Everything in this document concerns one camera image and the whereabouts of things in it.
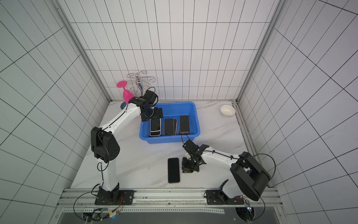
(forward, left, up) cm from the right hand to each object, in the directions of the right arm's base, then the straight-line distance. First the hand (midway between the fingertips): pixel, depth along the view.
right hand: (179, 172), depth 80 cm
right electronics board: (-14, -37, -1) cm, 40 cm away
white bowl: (+49, -35, +2) cm, 61 cm away
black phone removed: (0, +3, -1) cm, 4 cm away
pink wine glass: (+45, +40, +19) cm, 63 cm away
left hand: (+28, +18, +14) cm, 36 cm away
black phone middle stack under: (+34, +5, +3) cm, 34 cm away
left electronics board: (-22, +31, +2) cm, 38 cm away
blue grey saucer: (+50, +51, +3) cm, 71 cm away
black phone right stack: (+30, -1, +1) cm, 30 cm away
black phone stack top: (+31, +10, +2) cm, 32 cm away
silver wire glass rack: (+51, +30, +27) cm, 65 cm away
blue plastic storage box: (+47, +8, +1) cm, 48 cm away
